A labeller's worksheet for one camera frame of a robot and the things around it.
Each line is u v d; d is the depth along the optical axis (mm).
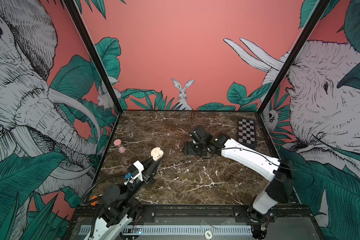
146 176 544
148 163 582
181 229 702
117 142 904
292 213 767
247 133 1041
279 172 447
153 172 590
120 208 526
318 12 707
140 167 493
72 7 697
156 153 580
